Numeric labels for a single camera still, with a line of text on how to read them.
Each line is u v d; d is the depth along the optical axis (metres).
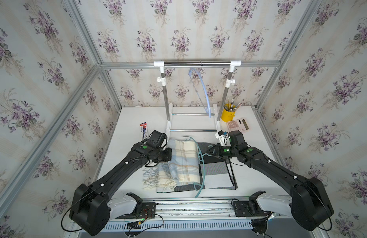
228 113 1.04
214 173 0.83
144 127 1.06
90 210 0.38
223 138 0.76
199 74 1.04
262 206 0.62
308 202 0.40
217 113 1.04
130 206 0.61
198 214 0.73
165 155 0.70
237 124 1.07
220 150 0.72
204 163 0.80
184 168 0.80
